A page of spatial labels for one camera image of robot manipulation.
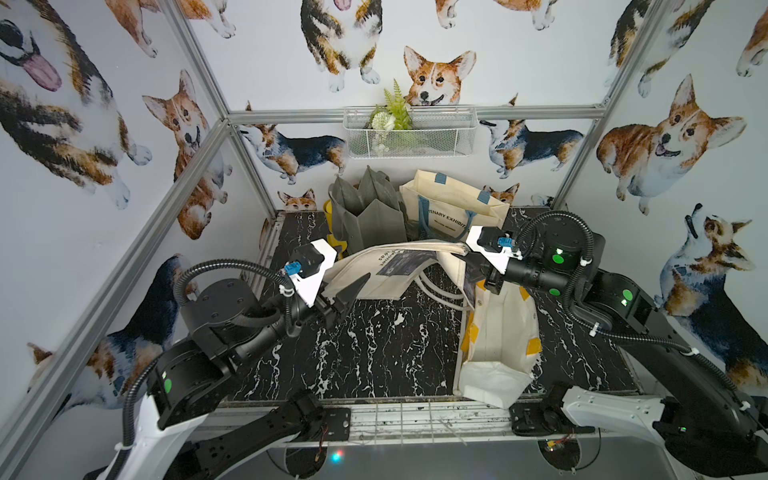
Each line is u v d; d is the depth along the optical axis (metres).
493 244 0.41
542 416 0.67
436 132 0.92
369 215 0.82
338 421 0.74
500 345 0.87
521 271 0.47
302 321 0.41
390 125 0.82
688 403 0.38
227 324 0.31
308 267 0.35
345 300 0.41
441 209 0.94
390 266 0.69
